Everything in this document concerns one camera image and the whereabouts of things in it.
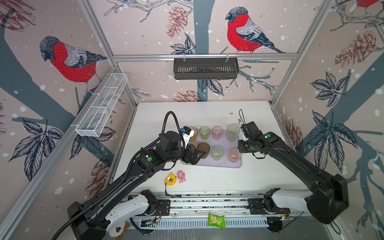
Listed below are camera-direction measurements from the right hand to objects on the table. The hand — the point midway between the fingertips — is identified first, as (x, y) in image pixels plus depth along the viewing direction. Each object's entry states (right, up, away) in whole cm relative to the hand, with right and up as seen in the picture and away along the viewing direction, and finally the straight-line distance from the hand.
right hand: (240, 147), depth 82 cm
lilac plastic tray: (-7, -11, +9) cm, 15 cm away
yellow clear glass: (-26, +4, +10) cm, 28 cm away
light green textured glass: (-12, -5, +9) cm, 15 cm away
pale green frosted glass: (-1, +8, +13) cm, 15 cm away
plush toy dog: (-60, -34, -16) cm, 71 cm away
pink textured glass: (-1, -6, +9) cm, 11 cm away
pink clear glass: (-10, +6, +19) cm, 22 cm away
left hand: (-24, +2, -15) cm, 28 cm away
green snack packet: (-15, -32, -14) cm, 38 cm away
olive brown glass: (-19, -1, +4) cm, 20 cm away
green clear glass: (-19, +7, +15) cm, 25 cm away
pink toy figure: (-33, -16, 0) cm, 37 cm away
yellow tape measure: (-39, -18, -1) cm, 43 cm away
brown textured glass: (-27, -1, +5) cm, 27 cm away
